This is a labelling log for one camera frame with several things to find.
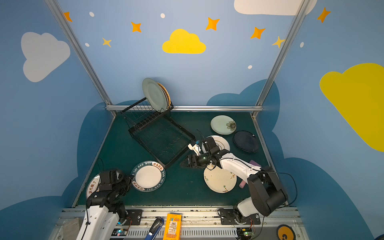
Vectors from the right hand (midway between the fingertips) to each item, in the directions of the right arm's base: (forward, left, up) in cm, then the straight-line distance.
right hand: (186, 164), depth 80 cm
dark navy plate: (+27, -41, -14) cm, 51 cm away
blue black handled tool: (-29, +12, -7) cm, 32 cm away
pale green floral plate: (+41, -25, -14) cm, 50 cm away
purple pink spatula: (-5, -33, -11) cm, 35 cm away
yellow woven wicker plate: (+33, +12, +17) cm, 39 cm away
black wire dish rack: (+26, +23, -12) cm, 37 cm away
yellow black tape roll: (-27, -50, -13) cm, 59 cm away
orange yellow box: (-29, +4, -8) cm, 31 cm away
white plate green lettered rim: (-3, +23, -12) cm, 26 cm away
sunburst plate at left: (-11, +53, -11) cm, 56 cm away
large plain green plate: (+36, +22, +18) cm, 46 cm away
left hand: (-6, +27, -6) cm, 29 cm away
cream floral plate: (-3, -19, -12) cm, 23 cm away
